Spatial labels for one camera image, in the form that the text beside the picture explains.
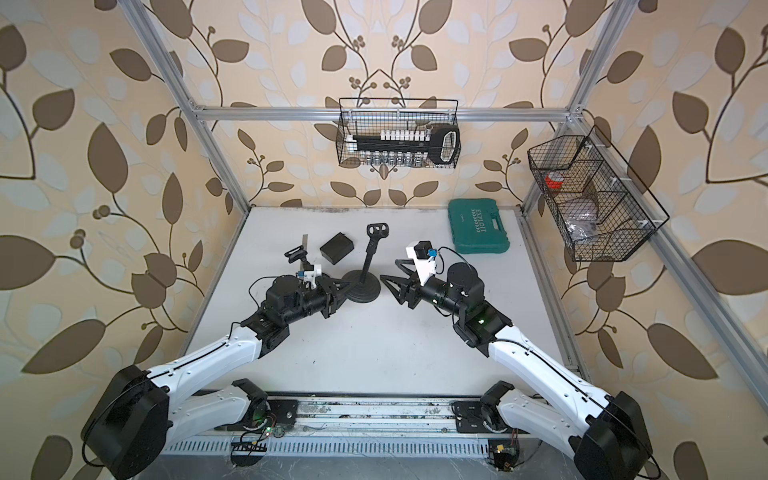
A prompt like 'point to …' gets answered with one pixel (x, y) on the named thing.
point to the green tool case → (477, 226)
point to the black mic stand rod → (299, 253)
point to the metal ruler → (305, 241)
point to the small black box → (337, 248)
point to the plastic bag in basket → (580, 218)
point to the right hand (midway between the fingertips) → (389, 270)
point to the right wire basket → (601, 209)
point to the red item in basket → (554, 180)
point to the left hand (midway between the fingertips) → (352, 280)
